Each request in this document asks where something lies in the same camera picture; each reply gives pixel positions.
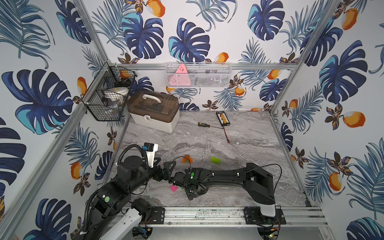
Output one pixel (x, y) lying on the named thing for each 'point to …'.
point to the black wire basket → (101, 109)
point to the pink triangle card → (181, 78)
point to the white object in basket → (116, 94)
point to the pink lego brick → (174, 188)
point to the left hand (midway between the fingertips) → (168, 159)
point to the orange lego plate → (187, 158)
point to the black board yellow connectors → (222, 118)
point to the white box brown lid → (154, 109)
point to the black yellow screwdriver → (207, 125)
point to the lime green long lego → (214, 159)
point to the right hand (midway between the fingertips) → (193, 194)
